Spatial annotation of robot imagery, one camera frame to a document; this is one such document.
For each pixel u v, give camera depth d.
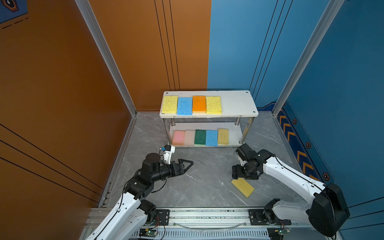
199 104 0.74
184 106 0.74
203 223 0.72
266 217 0.65
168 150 0.67
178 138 0.94
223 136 0.96
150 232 0.71
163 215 0.74
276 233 0.70
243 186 0.82
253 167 0.58
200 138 0.94
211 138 0.94
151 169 0.55
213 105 0.74
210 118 1.16
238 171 0.72
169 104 0.76
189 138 0.95
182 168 0.62
